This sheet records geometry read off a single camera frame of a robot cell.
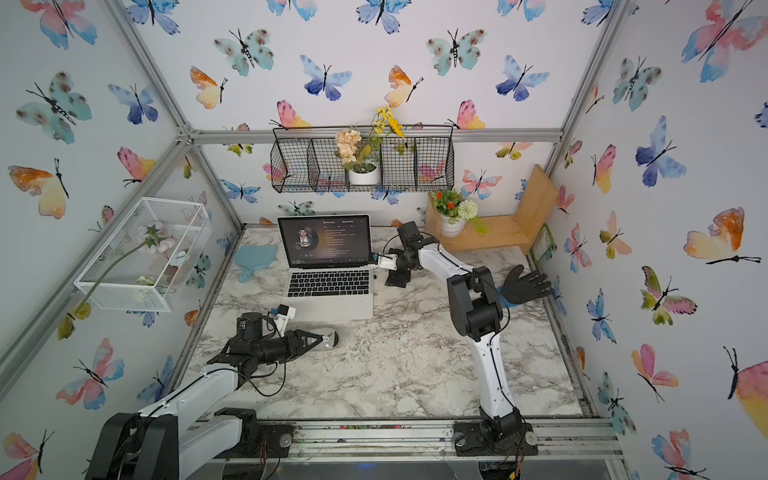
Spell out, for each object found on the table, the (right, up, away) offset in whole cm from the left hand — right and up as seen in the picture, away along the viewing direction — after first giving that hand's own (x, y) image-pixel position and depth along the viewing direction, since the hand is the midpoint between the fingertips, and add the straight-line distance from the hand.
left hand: (321, 339), depth 84 cm
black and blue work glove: (+60, +12, +15) cm, 63 cm away
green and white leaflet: (+74, +27, +25) cm, 83 cm away
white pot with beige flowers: (+11, +50, +6) cm, 52 cm away
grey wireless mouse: (+3, 0, 0) cm, 3 cm away
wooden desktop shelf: (+62, +32, +27) cm, 75 cm away
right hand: (+19, +20, +19) cm, 34 cm away
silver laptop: (-3, +21, +24) cm, 32 cm away
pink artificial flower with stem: (-38, +27, -11) cm, 48 cm away
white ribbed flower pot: (+38, +32, +18) cm, 53 cm away
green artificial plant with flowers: (+38, +40, +12) cm, 56 cm away
